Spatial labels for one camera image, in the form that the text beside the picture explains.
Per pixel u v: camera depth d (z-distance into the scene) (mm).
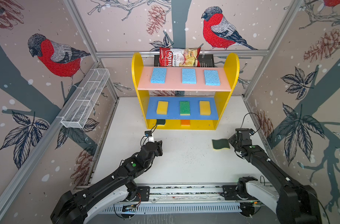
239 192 672
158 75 745
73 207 404
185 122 1003
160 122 999
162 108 925
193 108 951
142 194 732
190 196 730
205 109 907
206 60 951
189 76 744
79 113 712
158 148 709
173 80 743
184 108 925
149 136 698
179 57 858
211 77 730
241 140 659
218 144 954
